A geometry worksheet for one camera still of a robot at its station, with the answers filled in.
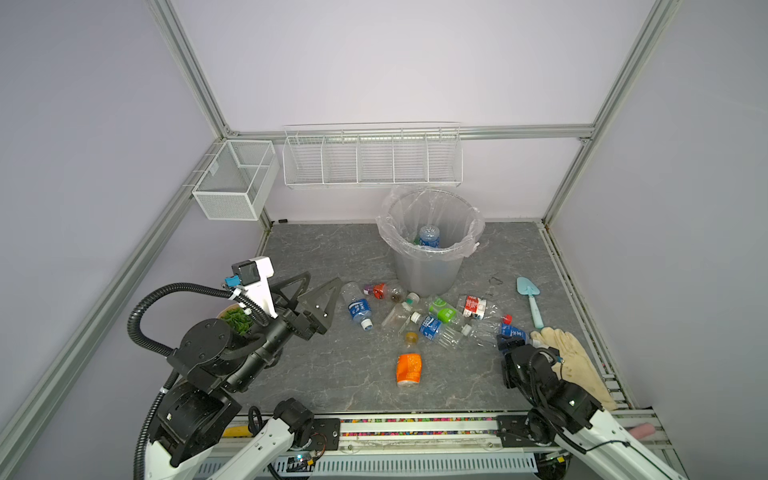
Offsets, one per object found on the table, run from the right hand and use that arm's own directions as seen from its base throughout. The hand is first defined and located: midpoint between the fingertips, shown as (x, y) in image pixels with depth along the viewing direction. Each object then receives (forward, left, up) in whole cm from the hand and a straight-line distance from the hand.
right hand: (497, 346), depth 82 cm
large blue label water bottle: (+31, +18, +12) cm, 37 cm away
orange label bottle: (-4, +25, -2) cm, 25 cm away
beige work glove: (-2, -23, -6) cm, 24 cm away
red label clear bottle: (+13, +4, -1) cm, 14 cm away
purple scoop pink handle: (-19, -34, -8) cm, 40 cm away
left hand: (-4, +40, +37) cm, 55 cm away
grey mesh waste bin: (+19, +17, +5) cm, 27 cm away
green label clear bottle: (+12, +13, -2) cm, 18 cm away
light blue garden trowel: (+22, -15, -4) cm, 27 cm away
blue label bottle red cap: (+7, -5, -3) cm, 9 cm away
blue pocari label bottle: (+4, +15, -1) cm, 15 cm away
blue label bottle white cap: (+13, +40, 0) cm, 42 cm away
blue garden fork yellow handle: (-20, +67, -3) cm, 70 cm away
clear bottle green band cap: (+13, +28, -5) cm, 31 cm away
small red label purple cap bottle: (+20, +32, -4) cm, 38 cm away
